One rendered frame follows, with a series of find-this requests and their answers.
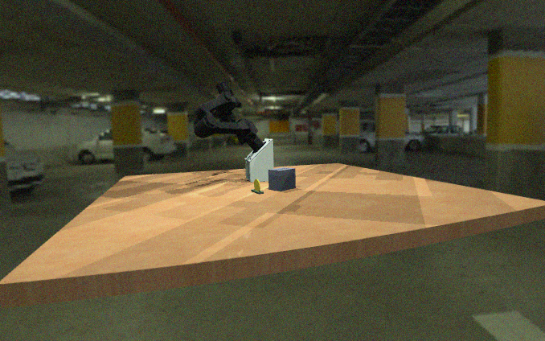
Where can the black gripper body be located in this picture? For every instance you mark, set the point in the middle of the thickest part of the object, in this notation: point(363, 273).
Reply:
point(216, 113)

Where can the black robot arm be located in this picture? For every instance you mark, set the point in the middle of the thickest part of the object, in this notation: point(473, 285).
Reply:
point(206, 126)

